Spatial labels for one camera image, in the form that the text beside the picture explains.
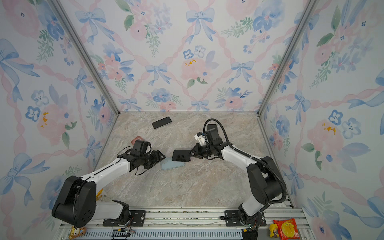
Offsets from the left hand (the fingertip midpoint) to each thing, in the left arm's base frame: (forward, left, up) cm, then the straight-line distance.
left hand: (163, 157), depth 88 cm
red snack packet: (-34, -63, -5) cm, 71 cm away
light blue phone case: (0, -2, -7) cm, 7 cm away
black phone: (+33, +7, -6) cm, 34 cm away
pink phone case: (+16, +24, -7) cm, 29 cm away
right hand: (0, -15, +5) cm, 16 cm away
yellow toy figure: (-34, -55, -4) cm, 65 cm away
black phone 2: (+27, -31, -6) cm, 42 cm away
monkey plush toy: (-36, +35, -3) cm, 51 cm away
